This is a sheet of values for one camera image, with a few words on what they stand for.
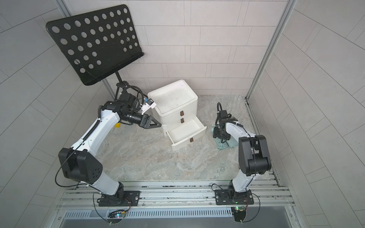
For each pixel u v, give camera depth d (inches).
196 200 27.9
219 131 31.1
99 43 25.6
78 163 16.3
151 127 25.4
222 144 34.1
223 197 28.0
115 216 25.8
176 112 31.8
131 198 27.9
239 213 26.7
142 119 25.2
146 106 26.8
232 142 34.6
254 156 18.1
